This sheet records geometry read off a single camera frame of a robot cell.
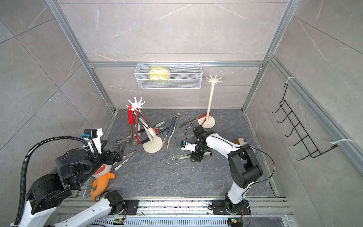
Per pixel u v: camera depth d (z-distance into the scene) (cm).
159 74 88
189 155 93
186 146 80
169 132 105
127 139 101
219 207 73
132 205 74
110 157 49
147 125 75
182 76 101
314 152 58
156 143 98
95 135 47
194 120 113
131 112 67
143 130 84
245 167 46
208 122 111
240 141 98
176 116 114
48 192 35
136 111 66
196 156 78
